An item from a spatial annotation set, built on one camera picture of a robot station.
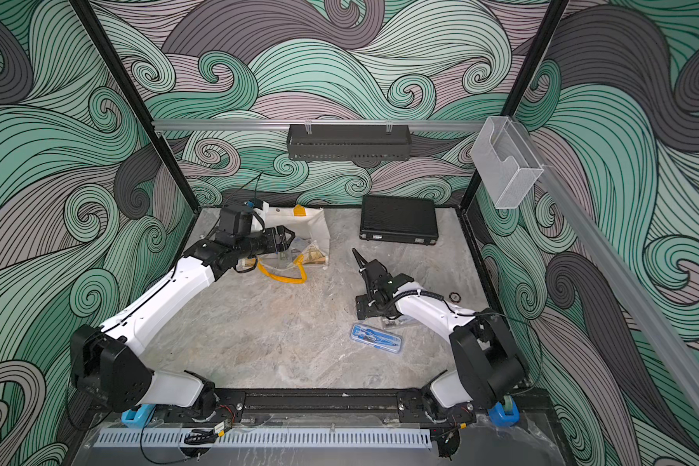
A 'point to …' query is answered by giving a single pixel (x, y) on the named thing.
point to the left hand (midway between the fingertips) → (284, 232)
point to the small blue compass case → (377, 338)
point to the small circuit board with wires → (221, 426)
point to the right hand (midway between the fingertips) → (372, 310)
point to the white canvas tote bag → (311, 244)
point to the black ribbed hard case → (402, 219)
